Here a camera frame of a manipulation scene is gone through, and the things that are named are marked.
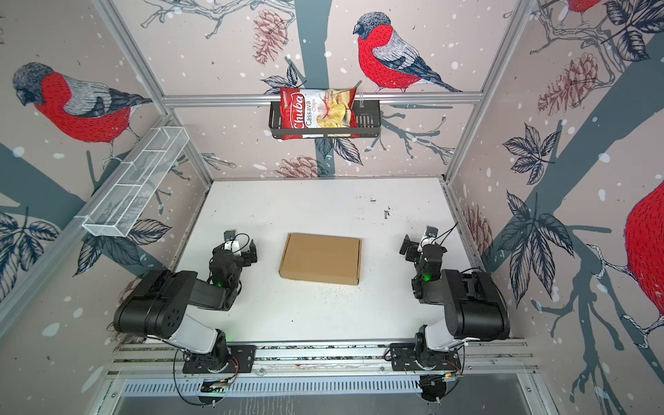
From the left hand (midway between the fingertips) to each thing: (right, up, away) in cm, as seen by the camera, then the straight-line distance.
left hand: (242, 235), depth 92 cm
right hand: (+65, 0, +1) cm, 65 cm away
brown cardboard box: (+29, -8, -2) cm, 30 cm away
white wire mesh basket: (-28, +19, -14) cm, 36 cm away
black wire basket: (+47, +42, +1) cm, 63 cm away
